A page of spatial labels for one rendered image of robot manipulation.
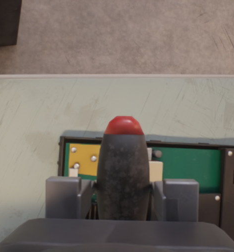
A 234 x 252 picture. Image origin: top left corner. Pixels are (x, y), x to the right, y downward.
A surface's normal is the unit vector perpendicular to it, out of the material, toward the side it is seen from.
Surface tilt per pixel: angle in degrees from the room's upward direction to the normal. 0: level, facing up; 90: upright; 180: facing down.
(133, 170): 7
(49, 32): 0
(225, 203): 0
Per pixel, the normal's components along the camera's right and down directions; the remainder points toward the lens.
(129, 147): 0.20, -0.24
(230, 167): 0.31, 0.00
